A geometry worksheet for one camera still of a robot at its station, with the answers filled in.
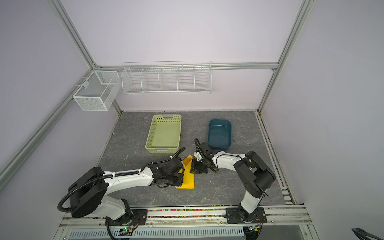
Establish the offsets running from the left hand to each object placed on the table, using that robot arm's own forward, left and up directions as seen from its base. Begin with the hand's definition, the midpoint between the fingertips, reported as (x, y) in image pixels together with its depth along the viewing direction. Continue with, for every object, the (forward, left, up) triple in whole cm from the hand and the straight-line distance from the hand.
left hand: (182, 183), depth 83 cm
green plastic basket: (+36, +13, -3) cm, 39 cm away
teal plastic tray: (+36, -28, -6) cm, 46 cm away
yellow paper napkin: (+2, -4, 0) cm, 4 cm away
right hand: (+6, -4, -1) cm, 8 cm away
